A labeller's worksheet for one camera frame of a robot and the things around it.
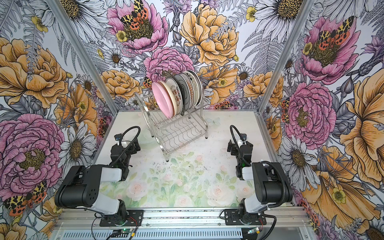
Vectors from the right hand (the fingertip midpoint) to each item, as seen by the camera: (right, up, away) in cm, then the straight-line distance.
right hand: (238, 144), depth 94 cm
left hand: (-66, +1, -1) cm, 66 cm away
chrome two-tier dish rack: (-43, +7, +8) cm, 44 cm away
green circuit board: (-62, -40, -21) cm, 77 cm away
